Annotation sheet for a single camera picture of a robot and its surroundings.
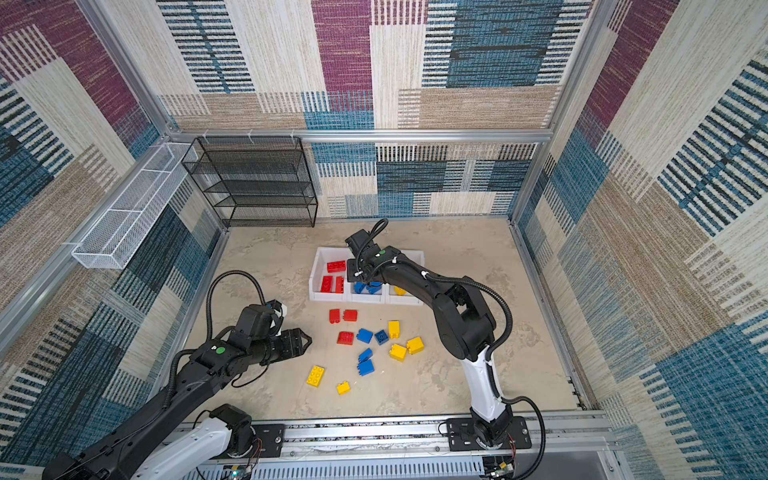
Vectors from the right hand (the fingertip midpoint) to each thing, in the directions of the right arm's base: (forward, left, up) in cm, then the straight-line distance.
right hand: (359, 274), depth 94 cm
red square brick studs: (-17, +4, -8) cm, 19 cm away
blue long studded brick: (0, +1, -7) cm, 7 cm away
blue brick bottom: (-25, -2, -9) cm, 27 cm away
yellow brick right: (-20, -16, -8) cm, 27 cm away
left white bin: (+5, +11, -8) cm, 14 cm away
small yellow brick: (-31, +4, -9) cm, 32 cm away
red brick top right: (-9, +3, -8) cm, 13 cm away
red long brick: (+9, +9, -7) cm, 14 cm away
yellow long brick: (-28, +12, -7) cm, 31 cm away
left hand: (-21, +14, +1) cm, 25 cm away
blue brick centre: (-16, -1, -9) cm, 18 cm away
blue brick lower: (-22, -2, -8) cm, 24 cm away
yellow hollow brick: (-2, -12, -8) cm, 15 cm away
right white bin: (-4, -12, -8) cm, 14 cm away
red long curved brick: (0, +7, -6) cm, 10 cm away
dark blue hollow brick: (-17, -6, -8) cm, 20 cm away
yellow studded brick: (-22, -11, -8) cm, 26 cm away
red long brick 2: (+1, +12, -7) cm, 14 cm away
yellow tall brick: (-15, -10, -7) cm, 20 cm away
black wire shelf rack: (+36, +38, +9) cm, 53 cm away
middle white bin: (-4, -1, -6) cm, 8 cm away
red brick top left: (-10, +8, -8) cm, 15 cm away
